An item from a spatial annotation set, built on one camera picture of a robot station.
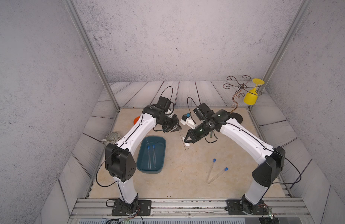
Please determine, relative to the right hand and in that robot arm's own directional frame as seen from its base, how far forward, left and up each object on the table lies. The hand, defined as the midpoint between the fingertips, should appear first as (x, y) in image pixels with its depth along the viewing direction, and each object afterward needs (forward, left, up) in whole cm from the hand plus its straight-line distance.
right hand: (186, 141), depth 73 cm
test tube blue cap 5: (-6, -24, -24) cm, 35 cm away
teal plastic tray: (+3, +22, -21) cm, 30 cm away
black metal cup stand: (+35, -37, +5) cm, 51 cm away
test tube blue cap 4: (-1, -18, -23) cm, 29 cm away
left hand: (+9, +1, -1) cm, 9 cm away
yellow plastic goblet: (+36, -46, -3) cm, 58 cm away
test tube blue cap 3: (0, +1, 0) cm, 1 cm away
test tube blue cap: (+2, +20, -22) cm, 30 cm away
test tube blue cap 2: (+1, +23, -22) cm, 32 cm away
